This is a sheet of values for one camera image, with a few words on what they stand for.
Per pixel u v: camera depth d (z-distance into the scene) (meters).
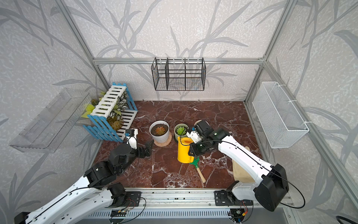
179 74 1.05
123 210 0.71
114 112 0.82
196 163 0.86
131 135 0.59
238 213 0.74
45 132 0.64
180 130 0.91
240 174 0.82
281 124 0.62
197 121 0.96
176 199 0.75
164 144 0.94
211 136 0.53
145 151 0.64
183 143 0.75
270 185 0.38
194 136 0.70
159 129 0.90
